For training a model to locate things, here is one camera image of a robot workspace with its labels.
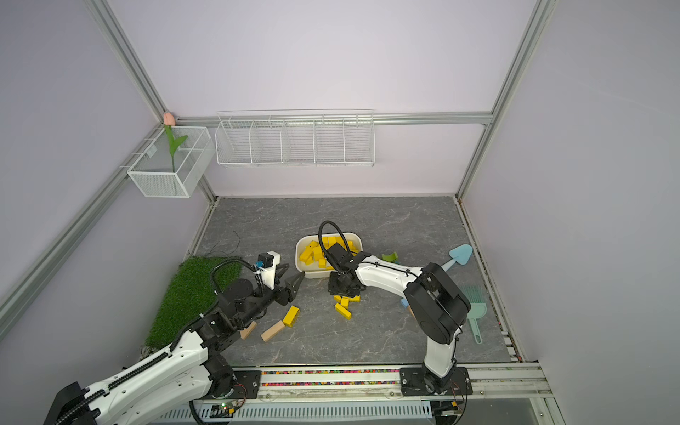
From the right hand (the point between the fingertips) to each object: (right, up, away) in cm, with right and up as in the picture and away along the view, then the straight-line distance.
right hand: (334, 289), depth 89 cm
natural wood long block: (-19, -11, -7) cm, 23 cm away
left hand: (-10, +9, -14) cm, 19 cm away
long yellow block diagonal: (-10, +12, +7) cm, 18 cm away
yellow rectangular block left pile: (-13, -7, -5) cm, 16 cm away
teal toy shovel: (+48, +10, +12) cm, 51 cm away
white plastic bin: (-9, +8, +9) cm, 15 cm away
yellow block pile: (+4, -6, -4) cm, 9 cm away
